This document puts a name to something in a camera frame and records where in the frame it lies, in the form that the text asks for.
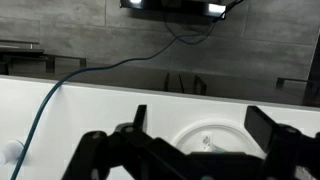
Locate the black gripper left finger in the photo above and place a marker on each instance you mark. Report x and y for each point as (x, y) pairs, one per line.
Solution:
(143, 157)

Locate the white sachet on plate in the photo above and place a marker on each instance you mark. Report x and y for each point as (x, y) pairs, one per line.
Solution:
(207, 140)

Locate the small white round cap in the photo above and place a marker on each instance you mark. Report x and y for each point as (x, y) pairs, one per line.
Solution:
(10, 151)

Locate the black under-cabinet light fixture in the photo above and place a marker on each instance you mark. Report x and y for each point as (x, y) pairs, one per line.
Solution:
(190, 7)

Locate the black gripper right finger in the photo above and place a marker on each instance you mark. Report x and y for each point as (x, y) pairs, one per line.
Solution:
(284, 145)

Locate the white paper plate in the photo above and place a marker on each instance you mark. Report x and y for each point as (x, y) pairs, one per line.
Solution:
(228, 137)

